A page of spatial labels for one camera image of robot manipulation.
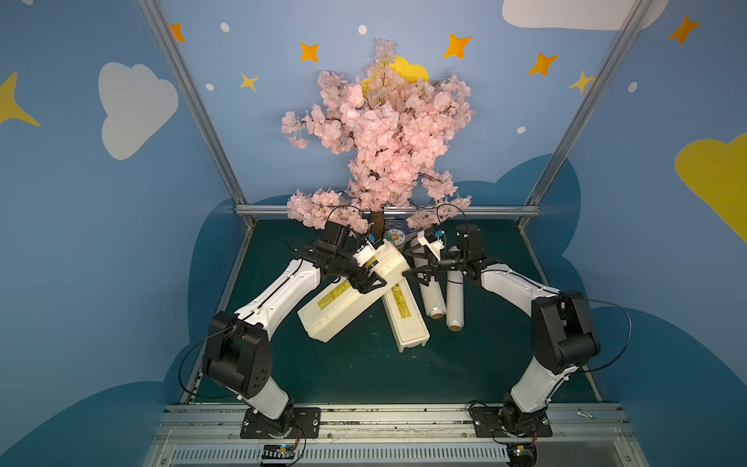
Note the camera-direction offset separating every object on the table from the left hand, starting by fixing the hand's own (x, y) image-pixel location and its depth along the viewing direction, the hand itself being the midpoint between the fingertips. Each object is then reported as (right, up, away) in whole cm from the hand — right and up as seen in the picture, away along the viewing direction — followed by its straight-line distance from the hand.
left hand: (376, 267), depth 84 cm
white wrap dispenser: (-14, -13, -5) cm, 19 cm away
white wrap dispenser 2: (+9, -15, +2) cm, 17 cm away
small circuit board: (-25, -47, -11) cm, 55 cm away
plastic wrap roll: (+19, -9, +12) cm, 24 cm away
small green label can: (+7, +10, +23) cm, 27 cm away
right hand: (+10, +2, +1) cm, 10 cm away
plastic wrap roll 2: (+26, -12, +11) cm, 31 cm away
